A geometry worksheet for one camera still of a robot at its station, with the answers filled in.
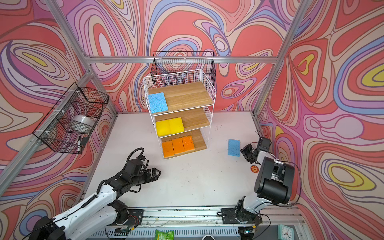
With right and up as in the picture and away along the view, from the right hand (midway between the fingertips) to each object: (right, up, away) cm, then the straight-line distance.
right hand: (242, 153), depth 94 cm
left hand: (-52, -10, -11) cm, 54 cm away
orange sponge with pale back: (-48, +2, +1) cm, 48 cm away
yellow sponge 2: (-41, +18, -16) cm, 47 cm away
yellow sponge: (-47, +17, -17) cm, 53 cm away
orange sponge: (-42, +4, +4) cm, 42 cm away
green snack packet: (-47, -33, -27) cm, 63 cm away
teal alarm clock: (+11, -32, -27) cm, 43 cm away
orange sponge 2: (-35, +6, +4) cm, 36 cm away
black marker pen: (-88, +8, -22) cm, 91 cm away
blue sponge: (-4, +3, +4) cm, 6 cm away
